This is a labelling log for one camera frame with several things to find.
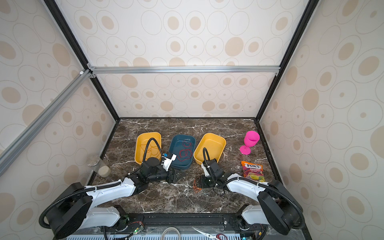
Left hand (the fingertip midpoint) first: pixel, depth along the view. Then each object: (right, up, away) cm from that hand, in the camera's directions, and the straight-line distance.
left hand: (186, 173), depth 77 cm
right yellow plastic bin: (+19, +12, +28) cm, 36 cm away
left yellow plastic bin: (-24, +9, +25) cm, 35 cm away
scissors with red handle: (+12, -27, -7) cm, 31 cm away
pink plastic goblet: (+38, +17, +12) cm, 43 cm away
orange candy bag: (+39, -2, +12) cm, 41 cm away
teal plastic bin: (-4, +11, +29) cm, 31 cm away
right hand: (+8, -8, +9) cm, 14 cm away
